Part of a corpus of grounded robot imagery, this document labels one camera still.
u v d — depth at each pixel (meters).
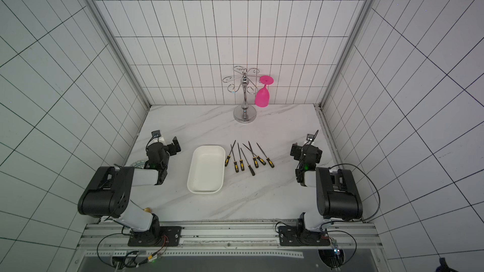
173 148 0.87
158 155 0.72
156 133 0.80
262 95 1.00
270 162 0.93
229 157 0.95
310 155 0.70
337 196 0.45
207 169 0.90
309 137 0.81
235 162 0.94
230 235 0.74
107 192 0.46
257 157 0.95
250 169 0.92
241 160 0.95
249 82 0.94
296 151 0.86
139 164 0.90
